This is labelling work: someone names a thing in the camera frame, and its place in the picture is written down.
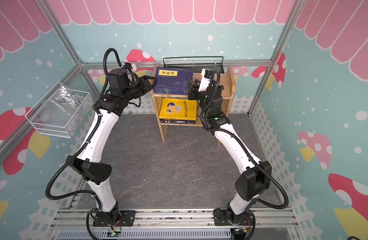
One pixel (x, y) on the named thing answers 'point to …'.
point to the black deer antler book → (178, 121)
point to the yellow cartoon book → (178, 109)
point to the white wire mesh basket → (61, 112)
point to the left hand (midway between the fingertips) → (155, 83)
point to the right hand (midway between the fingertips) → (190, 79)
